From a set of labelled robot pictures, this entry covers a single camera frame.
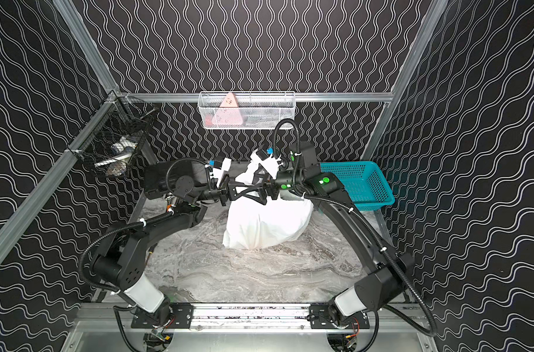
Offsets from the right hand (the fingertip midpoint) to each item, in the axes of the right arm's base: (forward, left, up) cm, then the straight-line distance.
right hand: (249, 179), depth 67 cm
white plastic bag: (-6, 0, -17) cm, 18 cm away
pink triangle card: (+36, +11, +1) cm, 37 cm away
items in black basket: (+20, +52, -6) cm, 56 cm away
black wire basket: (+28, +60, -7) cm, 67 cm away
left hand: (-1, -1, -2) cm, 2 cm away
